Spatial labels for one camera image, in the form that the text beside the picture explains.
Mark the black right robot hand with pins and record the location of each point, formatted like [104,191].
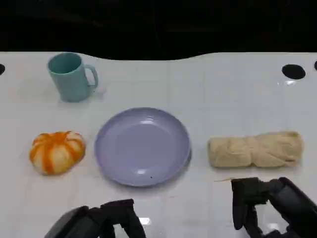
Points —
[284,198]

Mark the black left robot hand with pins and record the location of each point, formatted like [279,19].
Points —
[99,220]

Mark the beige towel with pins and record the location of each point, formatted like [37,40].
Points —
[255,150]

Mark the orange and white bread roll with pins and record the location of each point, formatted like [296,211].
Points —
[55,153]

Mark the lilac plate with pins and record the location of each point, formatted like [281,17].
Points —
[141,148]

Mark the pale green mug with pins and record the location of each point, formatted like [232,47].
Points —
[70,84]

